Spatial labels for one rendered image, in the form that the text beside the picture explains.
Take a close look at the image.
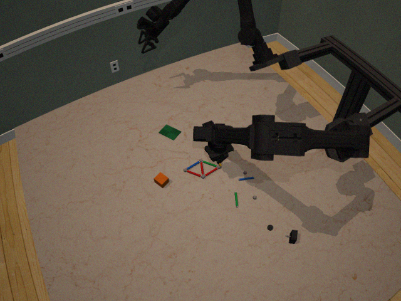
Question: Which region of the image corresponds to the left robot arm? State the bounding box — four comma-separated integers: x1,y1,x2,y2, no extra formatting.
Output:
193,115,370,161

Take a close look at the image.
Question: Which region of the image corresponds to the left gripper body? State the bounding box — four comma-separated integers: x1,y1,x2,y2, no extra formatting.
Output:
204,144,234,162

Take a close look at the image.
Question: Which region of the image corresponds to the orange flat block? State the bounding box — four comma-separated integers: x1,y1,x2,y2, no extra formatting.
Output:
154,172,169,188

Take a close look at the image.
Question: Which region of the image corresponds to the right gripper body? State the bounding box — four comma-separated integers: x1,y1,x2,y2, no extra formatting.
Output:
145,29,163,46

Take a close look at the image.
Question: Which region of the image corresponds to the dark green flat rectangle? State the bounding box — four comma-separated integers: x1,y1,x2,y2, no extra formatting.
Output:
159,125,181,140

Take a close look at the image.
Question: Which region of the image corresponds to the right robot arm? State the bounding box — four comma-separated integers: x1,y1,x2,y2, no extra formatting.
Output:
137,0,278,65

